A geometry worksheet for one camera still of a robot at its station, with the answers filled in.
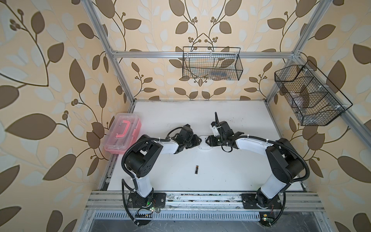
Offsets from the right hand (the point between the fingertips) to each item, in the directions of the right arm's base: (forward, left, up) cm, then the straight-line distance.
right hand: (208, 141), depth 93 cm
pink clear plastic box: (+5, +52, +9) cm, 53 cm away
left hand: (+1, +5, +1) cm, 6 cm away
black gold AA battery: (-17, +8, -3) cm, 19 cm away
